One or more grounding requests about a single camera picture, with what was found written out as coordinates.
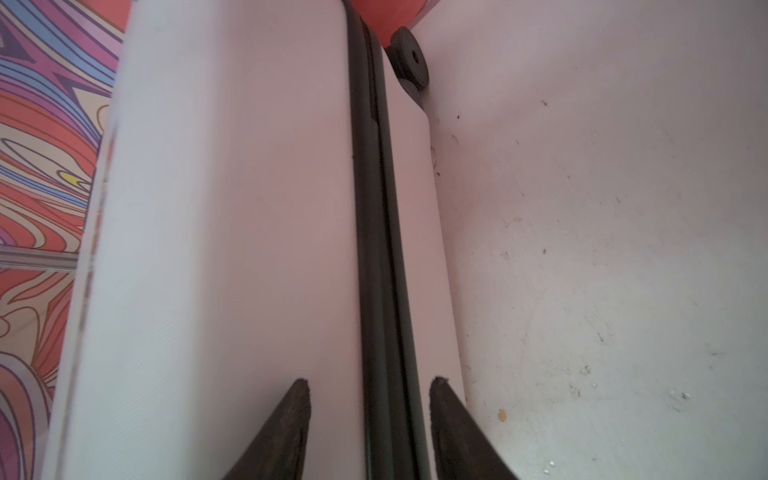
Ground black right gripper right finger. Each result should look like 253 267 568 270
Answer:
429 377 518 480

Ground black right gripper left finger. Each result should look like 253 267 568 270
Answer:
224 378 311 480

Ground black suitcase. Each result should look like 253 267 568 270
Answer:
42 1 462 479

